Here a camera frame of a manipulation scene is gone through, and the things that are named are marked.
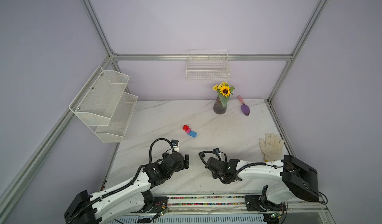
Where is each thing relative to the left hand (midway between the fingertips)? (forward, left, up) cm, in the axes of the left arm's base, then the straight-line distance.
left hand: (180, 156), depth 81 cm
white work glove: (+9, -58, -8) cm, 59 cm away
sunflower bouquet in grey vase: (+38, -27, +15) cm, 49 cm away
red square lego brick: (+22, -2, -3) cm, 22 cm away
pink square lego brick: (+20, -4, -5) cm, 21 cm away
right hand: (-4, -22, -9) cm, 24 cm away
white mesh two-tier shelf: (+25, +44, +15) cm, 53 cm away
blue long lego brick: (+19, -7, -6) cm, 21 cm away
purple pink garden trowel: (+43, -47, -7) cm, 64 cm away
